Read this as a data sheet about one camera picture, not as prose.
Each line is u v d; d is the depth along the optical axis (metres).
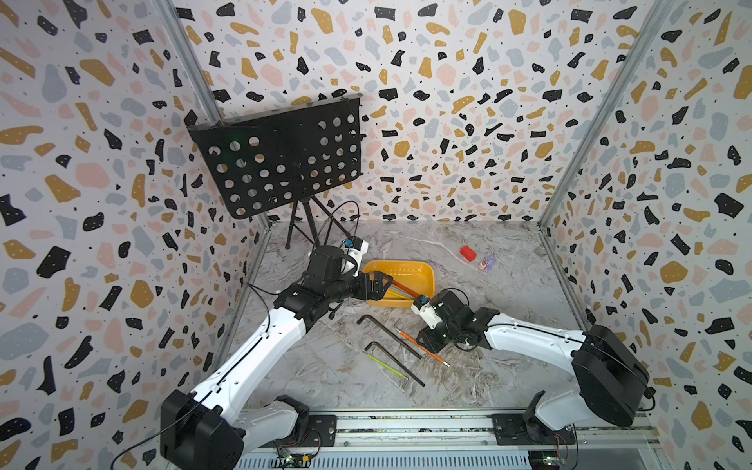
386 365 0.85
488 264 1.06
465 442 0.73
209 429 0.37
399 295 1.00
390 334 0.91
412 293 1.00
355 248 0.67
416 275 1.04
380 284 0.69
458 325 0.67
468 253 1.10
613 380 0.43
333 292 0.60
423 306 0.78
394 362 0.86
